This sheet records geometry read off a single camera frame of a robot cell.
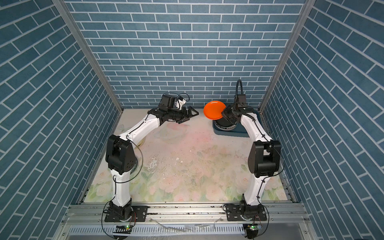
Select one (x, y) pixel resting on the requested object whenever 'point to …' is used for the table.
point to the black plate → (222, 124)
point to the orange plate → (213, 109)
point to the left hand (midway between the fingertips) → (197, 116)
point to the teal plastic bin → (238, 131)
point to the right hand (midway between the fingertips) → (222, 113)
